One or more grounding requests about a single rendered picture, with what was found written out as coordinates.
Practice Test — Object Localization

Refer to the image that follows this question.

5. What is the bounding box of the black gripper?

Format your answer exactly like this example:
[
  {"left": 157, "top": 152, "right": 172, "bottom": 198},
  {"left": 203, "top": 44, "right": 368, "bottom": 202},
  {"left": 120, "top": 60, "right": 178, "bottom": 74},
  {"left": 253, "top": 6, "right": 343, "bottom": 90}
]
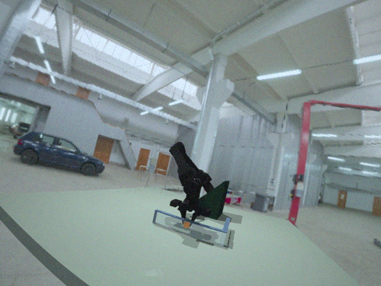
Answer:
[{"left": 170, "top": 194, "right": 211, "bottom": 221}]

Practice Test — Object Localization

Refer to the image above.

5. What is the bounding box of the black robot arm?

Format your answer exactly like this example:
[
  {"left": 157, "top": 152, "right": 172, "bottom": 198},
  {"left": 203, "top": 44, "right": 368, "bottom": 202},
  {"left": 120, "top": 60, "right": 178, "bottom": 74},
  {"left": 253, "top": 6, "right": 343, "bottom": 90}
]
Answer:
[{"left": 169, "top": 142, "right": 214, "bottom": 212}]

